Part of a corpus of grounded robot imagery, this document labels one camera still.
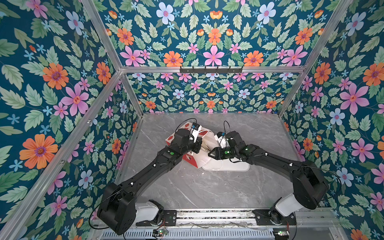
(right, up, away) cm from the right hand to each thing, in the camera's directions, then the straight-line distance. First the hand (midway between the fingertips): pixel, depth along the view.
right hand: (210, 153), depth 82 cm
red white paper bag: (-1, +5, +13) cm, 14 cm away
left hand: (-4, +10, -5) cm, 12 cm away
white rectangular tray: (+8, -4, -9) cm, 12 cm away
